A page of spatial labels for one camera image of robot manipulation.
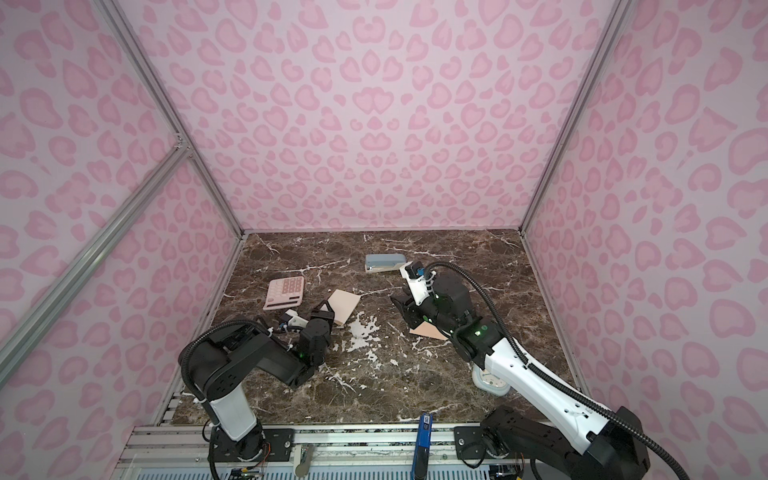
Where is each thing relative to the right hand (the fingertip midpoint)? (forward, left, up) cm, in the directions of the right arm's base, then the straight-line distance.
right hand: (398, 292), depth 73 cm
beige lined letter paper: (+10, +19, -23) cm, 31 cm away
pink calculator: (+13, +39, -23) cm, 47 cm away
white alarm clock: (-14, -24, -22) cm, 36 cm away
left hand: (+8, +20, -17) cm, 27 cm away
